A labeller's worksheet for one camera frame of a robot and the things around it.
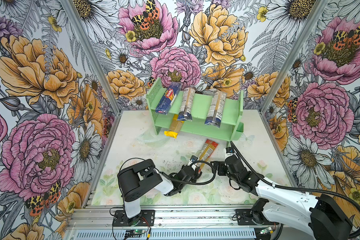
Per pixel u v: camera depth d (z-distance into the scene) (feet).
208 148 3.10
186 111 2.60
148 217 2.44
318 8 2.36
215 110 2.62
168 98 2.79
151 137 3.46
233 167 2.10
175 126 3.00
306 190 1.52
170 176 2.43
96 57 2.99
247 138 3.45
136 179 1.63
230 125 2.60
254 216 2.17
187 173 2.26
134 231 2.34
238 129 3.45
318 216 1.34
